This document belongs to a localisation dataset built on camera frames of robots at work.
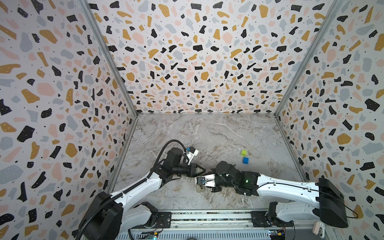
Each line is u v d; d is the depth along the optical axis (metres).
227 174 0.55
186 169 0.70
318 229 0.70
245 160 0.95
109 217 0.40
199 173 0.73
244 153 0.97
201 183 0.60
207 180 0.61
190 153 0.73
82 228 0.35
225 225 0.73
